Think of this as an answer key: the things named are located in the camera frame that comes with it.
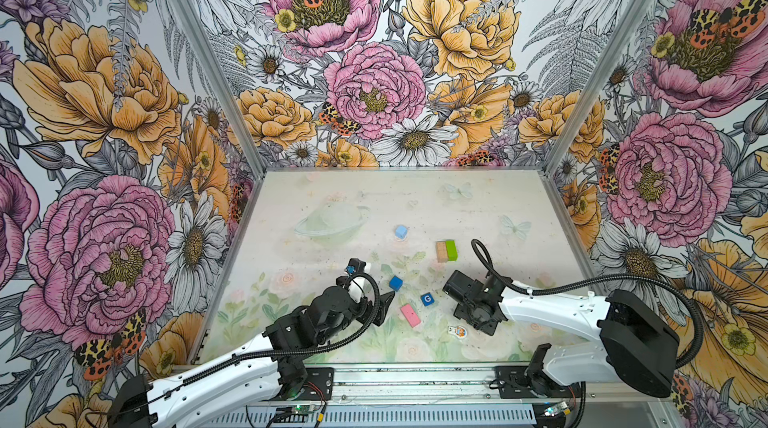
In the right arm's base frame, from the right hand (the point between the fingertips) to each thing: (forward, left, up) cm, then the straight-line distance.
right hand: (471, 327), depth 83 cm
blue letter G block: (+8, +11, +1) cm, 14 cm away
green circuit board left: (-17, +43, 0) cm, 46 cm away
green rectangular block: (+23, +2, +2) cm, 23 cm away
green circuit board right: (-19, -17, -1) cm, 26 cm away
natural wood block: (+22, +5, +2) cm, 22 cm away
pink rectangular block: (+4, +16, 0) cm, 17 cm away
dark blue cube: (+12, +20, +2) cm, 24 cm away
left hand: (+5, +25, +12) cm, 28 cm away
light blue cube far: (+31, +18, +2) cm, 36 cm away
